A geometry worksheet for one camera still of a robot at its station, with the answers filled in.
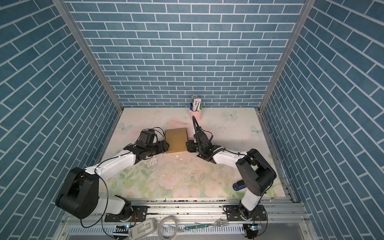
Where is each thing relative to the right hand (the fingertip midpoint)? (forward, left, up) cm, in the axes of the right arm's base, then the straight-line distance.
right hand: (187, 142), depth 91 cm
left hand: (-4, +13, 0) cm, 13 cm away
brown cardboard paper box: (+2, +7, -1) cm, 7 cm away
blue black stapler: (-21, -31, -6) cm, 38 cm away
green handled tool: (-41, -9, -9) cm, 43 cm away
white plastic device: (-44, +15, -7) cm, 47 cm away
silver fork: (-39, -19, -9) cm, 44 cm away
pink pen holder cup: (+25, -4, -2) cm, 26 cm away
